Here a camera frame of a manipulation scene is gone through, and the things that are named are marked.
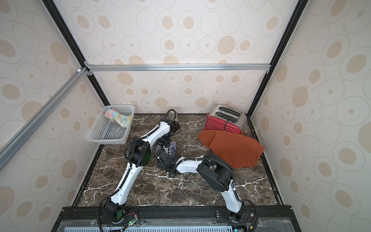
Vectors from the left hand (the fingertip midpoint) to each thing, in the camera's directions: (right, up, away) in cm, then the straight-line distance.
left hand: (163, 146), depth 99 cm
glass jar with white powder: (+5, +23, +3) cm, 23 cm away
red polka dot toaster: (+39, +19, -5) cm, 44 cm away
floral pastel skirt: (-33, +18, +10) cm, 39 cm away
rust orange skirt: (+50, -2, -9) cm, 51 cm away
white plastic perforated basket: (-46, +10, +10) cm, 48 cm away
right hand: (+2, -7, -6) cm, 9 cm away
